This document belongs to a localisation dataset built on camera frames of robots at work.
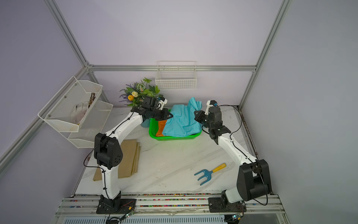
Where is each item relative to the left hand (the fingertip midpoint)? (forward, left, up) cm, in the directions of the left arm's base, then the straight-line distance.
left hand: (171, 116), depth 89 cm
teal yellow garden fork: (-30, -24, -19) cm, 43 cm away
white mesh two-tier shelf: (-7, +52, +11) cm, 54 cm away
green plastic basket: (+2, +15, -15) cm, 21 cm away
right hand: (-2, -15, +5) cm, 16 cm away
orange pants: (+5, +9, -15) cm, 18 cm away
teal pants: (-5, -7, -2) cm, 9 cm away
